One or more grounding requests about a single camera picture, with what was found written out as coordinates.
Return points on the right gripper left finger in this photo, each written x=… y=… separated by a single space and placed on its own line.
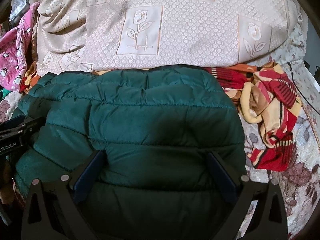
x=51 y=211

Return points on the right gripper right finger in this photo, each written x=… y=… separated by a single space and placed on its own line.
x=268 y=220

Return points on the green quilted puffer jacket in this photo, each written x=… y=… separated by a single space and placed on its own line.
x=182 y=203

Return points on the floral bed sheet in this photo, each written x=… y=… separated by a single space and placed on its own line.
x=299 y=183

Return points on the pink patterned cloth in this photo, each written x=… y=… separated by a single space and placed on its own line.
x=14 y=45

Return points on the beige patterned quilt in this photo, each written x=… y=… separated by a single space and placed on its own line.
x=97 y=35

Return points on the red yellow patterned blanket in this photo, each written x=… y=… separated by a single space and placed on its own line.
x=270 y=109

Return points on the black charger adapter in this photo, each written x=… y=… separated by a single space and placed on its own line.
x=317 y=74

